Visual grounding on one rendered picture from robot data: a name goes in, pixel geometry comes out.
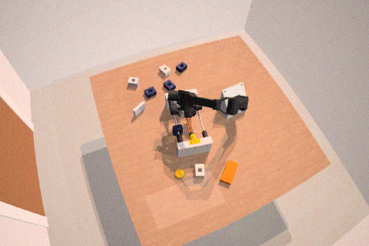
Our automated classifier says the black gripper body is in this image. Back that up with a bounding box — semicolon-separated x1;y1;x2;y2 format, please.
169;104;202;115

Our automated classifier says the yellow round disc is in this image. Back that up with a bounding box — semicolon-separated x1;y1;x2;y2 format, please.
175;169;184;178

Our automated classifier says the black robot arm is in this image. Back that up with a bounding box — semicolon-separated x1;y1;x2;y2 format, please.
168;90;249;118

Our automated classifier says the orange rectangular block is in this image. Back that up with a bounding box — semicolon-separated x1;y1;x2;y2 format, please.
220;161;238;185

